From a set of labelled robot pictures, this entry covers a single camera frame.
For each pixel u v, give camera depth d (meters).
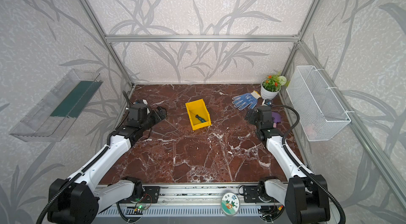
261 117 0.65
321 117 0.61
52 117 0.64
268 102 0.74
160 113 0.75
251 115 0.77
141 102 0.75
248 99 1.12
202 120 0.99
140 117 0.63
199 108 1.04
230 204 0.64
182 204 0.72
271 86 1.02
